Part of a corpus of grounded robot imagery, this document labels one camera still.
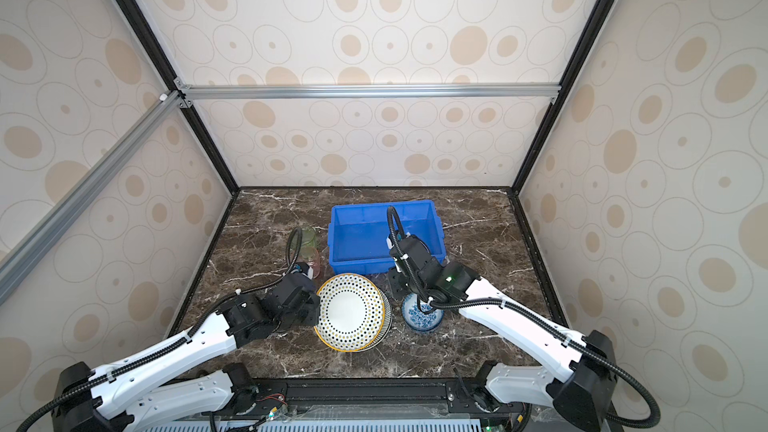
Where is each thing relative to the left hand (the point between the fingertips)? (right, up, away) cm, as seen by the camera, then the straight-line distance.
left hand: (330, 307), depth 77 cm
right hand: (+16, +9, -1) cm, 19 cm away
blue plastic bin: (+4, +17, +32) cm, 36 cm away
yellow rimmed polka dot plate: (+4, -5, +10) cm, 12 cm away
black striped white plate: (+15, -6, +5) cm, 17 cm away
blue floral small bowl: (+23, -5, +6) cm, 24 cm away
